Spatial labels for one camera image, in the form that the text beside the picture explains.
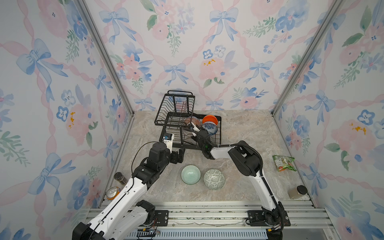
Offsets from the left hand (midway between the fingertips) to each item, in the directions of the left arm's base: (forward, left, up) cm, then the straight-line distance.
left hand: (177, 145), depth 78 cm
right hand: (+24, -11, -11) cm, 29 cm away
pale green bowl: (-8, -7, -19) cm, 21 cm away
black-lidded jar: (-19, -61, -12) cm, 65 cm away
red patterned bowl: (+31, -8, -13) cm, 34 cm away
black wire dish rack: (+35, +5, -14) cm, 38 cm away
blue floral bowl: (+25, -21, -16) cm, 37 cm away
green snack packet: (-1, -62, -15) cm, 64 cm away
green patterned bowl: (-10, -21, -19) cm, 30 cm away
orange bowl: (+31, -20, -12) cm, 39 cm away
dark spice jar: (-12, +30, -11) cm, 34 cm away
